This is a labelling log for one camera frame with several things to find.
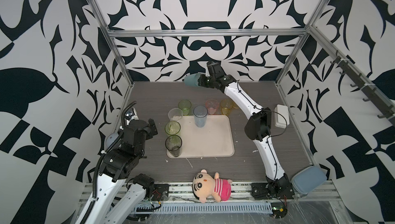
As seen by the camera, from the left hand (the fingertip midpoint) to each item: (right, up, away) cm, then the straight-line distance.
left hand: (139, 120), depth 68 cm
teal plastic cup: (+22, +20, +20) cm, 36 cm away
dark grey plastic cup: (+13, -13, +11) cm, 22 cm away
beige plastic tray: (+36, -15, +26) cm, 47 cm away
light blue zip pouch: (+80, -30, +8) cm, 85 cm away
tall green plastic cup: (+10, -9, +31) cm, 33 cm away
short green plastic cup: (+18, +5, +31) cm, 36 cm away
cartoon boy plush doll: (+29, -29, +1) cm, 41 cm away
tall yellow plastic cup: (+42, +6, -1) cm, 42 cm away
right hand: (+25, +22, +25) cm, 42 cm away
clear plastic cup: (+13, +1, +19) cm, 23 cm away
